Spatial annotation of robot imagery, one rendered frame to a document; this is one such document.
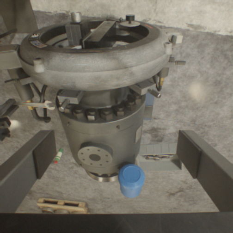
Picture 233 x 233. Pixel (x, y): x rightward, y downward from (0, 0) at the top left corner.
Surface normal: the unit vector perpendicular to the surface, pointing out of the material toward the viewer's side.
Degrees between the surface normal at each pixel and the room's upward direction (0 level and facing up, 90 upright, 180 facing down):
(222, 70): 0
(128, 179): 90
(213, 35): 0
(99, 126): 9
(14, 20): 0
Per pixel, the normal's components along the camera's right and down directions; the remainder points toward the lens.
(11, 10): -0.11, 0.65
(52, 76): -0.32, 0.61
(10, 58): 0.28, 0.63
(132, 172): -0.02, -0.76
